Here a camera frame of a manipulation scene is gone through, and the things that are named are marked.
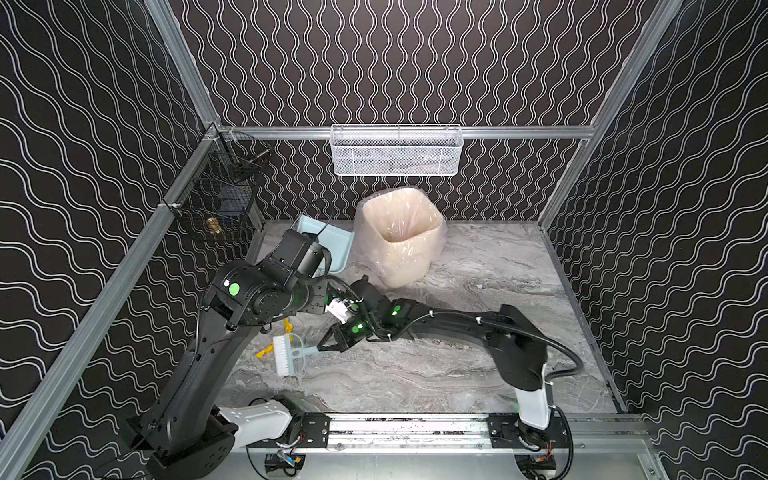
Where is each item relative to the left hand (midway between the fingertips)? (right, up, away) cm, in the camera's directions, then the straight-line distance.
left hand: (321, 290), depth 62 cm
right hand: (-3, -16, +13) cm, 21 cm away
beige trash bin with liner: (+18, +15, +35) cm, 42 cm away
